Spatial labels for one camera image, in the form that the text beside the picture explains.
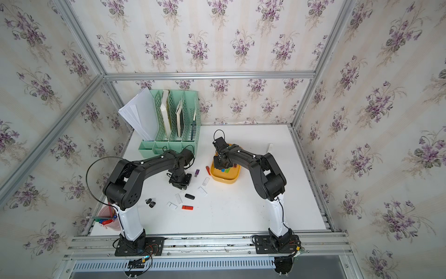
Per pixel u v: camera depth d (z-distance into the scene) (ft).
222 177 2.93
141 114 3.13
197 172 3.15
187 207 2.77
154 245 2.40
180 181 2.64
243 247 2.41
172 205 2.76
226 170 3.21
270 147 3.42
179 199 2.88
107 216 2.45
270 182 1.75
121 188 1.64
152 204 2.76
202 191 2.96
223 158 2.41
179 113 3.23
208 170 3.20
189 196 2.89
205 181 3.06
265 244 2.41
